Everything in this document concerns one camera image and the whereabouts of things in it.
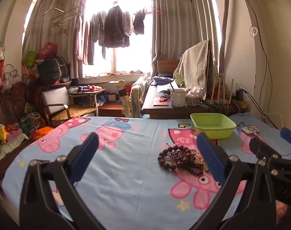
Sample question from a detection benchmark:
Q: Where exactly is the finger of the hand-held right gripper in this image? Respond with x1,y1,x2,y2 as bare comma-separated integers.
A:
249,136,283,160
280,127,291,149

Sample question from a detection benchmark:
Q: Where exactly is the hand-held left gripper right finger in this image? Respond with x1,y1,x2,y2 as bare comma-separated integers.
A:
191,132,277,230

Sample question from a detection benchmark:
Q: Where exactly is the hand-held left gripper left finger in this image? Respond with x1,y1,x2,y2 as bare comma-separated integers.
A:
19,132,105,230

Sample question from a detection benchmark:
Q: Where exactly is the green plastic basin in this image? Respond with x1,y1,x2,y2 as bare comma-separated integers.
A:
190,113,237,140

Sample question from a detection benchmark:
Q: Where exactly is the pile of beaded jewelry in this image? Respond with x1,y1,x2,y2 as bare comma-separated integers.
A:
158,142,210,176

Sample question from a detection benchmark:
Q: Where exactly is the white charging pad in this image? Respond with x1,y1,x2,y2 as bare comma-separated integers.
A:
242,126,260,135

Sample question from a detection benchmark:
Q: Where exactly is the cartoon pig printed blanket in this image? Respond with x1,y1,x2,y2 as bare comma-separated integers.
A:
2,112,291,230

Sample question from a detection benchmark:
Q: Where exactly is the wooden armchair with white cushion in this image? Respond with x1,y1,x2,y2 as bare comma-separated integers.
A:
41,86,98,127

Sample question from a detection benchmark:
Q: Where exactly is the small wooden side table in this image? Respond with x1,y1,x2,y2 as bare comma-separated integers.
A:
69,89,107,109

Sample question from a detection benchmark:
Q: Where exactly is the white router with antennas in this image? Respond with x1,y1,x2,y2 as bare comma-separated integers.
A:
211,73,235,105

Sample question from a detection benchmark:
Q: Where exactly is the white enamel mug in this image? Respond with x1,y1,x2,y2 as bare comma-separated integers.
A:
170,89,186,107

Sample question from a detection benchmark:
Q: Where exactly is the dark wooden desk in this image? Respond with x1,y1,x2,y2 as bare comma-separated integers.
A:
141,84,250,120

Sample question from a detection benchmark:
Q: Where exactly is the cream plastic toy stand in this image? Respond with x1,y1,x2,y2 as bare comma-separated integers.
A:
109,80,132,118

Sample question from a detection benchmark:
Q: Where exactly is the red booklet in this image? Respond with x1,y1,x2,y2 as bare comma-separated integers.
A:
154,97,170,107

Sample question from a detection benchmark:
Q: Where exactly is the chair draped with light cloth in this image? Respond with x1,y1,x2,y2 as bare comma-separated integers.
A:
131,76,151,118

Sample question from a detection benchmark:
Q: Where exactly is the yellow plush toy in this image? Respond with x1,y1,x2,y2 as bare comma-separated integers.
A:
0,124,10,144

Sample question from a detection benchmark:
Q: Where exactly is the black duffel bag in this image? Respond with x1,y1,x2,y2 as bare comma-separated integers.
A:
37,56,70,82

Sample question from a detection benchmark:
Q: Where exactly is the white dotted cloth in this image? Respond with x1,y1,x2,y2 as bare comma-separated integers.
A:
173,39,219,90

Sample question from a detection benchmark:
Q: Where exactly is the cardboard box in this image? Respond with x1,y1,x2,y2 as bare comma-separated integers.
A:
157,59,181,76

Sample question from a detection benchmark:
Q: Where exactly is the row of hanging clothes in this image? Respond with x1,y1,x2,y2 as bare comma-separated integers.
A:
74,5,146,66

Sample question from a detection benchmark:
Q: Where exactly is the grey curtain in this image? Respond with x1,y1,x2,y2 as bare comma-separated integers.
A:
22,0,88,80
150,0,222,77

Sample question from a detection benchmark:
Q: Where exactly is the metal ceiling drying rack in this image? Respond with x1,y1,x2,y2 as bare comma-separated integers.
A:
41,0,192,30

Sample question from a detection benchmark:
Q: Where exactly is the black wall cable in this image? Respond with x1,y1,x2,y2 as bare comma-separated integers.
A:
243,0,283,130

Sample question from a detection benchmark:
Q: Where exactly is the grey wall pipe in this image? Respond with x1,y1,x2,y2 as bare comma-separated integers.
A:
218,0,230,75

